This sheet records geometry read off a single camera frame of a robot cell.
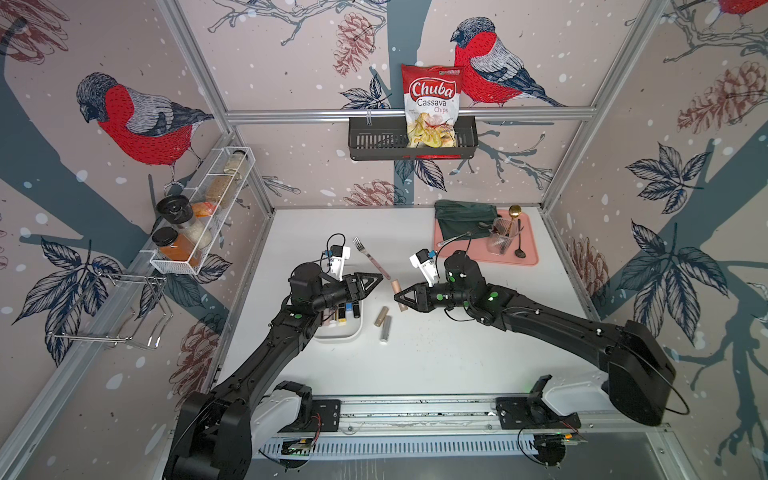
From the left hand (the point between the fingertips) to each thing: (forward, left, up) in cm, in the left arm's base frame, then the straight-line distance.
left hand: (382, 275), depth 75 cm
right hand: (-5, -4, -2) cm, 7 cm away
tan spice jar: (+19, +44, +13) cm, 49 cm away
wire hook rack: (-16, +48, +14) cm, 53 cm away
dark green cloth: (+40, -29, -22) cm, 54 cm away
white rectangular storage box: (-7, +10, -21) cm, 24 cm away
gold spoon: (+32, -45, -9) cm, 56 cm away
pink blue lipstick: (0, +11, -21) cm, 24 cm away
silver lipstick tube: (-5, -1, -21) cm, 22 cm away
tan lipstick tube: (-3, -4, -1) cm, 5 cm away
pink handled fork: (+25, +9, -21) cm, 34 cm away
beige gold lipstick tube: (-2, +1, -21) cm, 21 cm away
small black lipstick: (0, +9, -20) cm, 22 cm away
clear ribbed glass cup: (+26, -41, -16) cm, 51 cm away
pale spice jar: (+31, +44, +12) cm, 55 cm away
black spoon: (+23, -49, -22) cm, 59 cm away
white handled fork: (+30, -26, -22) cm, 46 cm away
